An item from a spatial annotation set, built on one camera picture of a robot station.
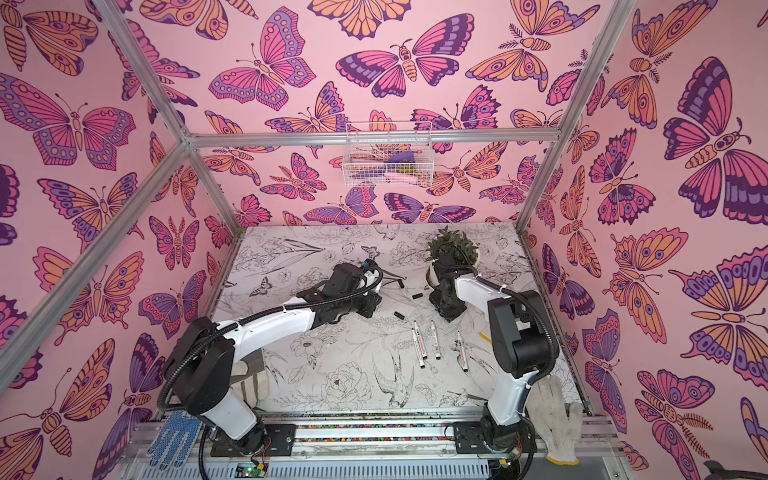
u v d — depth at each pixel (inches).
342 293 26.5
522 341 19.2
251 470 28.3
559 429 29.3
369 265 30.6
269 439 28.7
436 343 35.3
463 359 33.7
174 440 28.9
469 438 28.7
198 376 17.6
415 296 39.4
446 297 28.3
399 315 37.5
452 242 34.8
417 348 34.5
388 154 37.6
